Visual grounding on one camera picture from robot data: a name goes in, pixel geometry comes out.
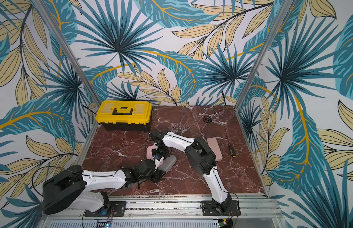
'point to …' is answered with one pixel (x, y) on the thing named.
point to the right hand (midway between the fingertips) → (157, 160)
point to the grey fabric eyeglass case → (168, 163)
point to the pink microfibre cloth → (149, 155)
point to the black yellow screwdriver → (233, 151)
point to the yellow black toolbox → (124, 115)
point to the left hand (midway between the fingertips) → (160, 172)
